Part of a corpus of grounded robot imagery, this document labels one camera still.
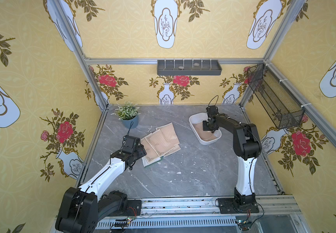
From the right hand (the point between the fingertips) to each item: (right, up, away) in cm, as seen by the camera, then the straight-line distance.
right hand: (206, 126), depth 106 cm
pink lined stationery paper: (-3, -5, -9) cm, 11 cm away
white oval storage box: (-2, +7, 0) cm, 7 cm away
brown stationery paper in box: (-28, -3, -3) cm, 28 cm away
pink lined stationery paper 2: (-34, -10, -9) cm, 36 cm away
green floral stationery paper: (-41, -21, -17) cm, 49 cm away
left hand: (-43, -14, -18) cm, 49 cm away
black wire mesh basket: (+40, +11, -22) cm, 47 cm away
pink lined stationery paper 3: (-38, -17, -14) cm, 44 cm away
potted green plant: (-54, +9, -11) cm, 56 cm away
